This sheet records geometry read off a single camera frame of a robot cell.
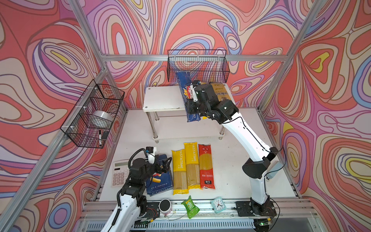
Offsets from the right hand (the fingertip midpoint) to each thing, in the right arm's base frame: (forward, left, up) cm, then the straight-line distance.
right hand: (190, 106), depth 73 cm
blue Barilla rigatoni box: (-28, +18, -29) cm, 44 cm away
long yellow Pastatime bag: (-9, -1, -34) cm, 35 cm away
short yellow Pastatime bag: (-27, +7, -32) cm, 43 cm away
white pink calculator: (-20, +43, -32) cm, 57 cm away
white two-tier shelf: (+17, +15, -28) cm, 36 cm away
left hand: (-16, +14, -23) cm, 32 cm away
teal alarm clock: (-39, -13, -33) cm, 53 cm away
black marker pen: (-12, +46, -9) cm, 48 cm away
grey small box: (-23, -48, -31) cm, 61 cm away
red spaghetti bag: (-27, -9, -32) cm, 43 cm away
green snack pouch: (-41, +1, -35) cm, 54 cm away
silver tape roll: (-6, +44, -1) cm, 44 cm away
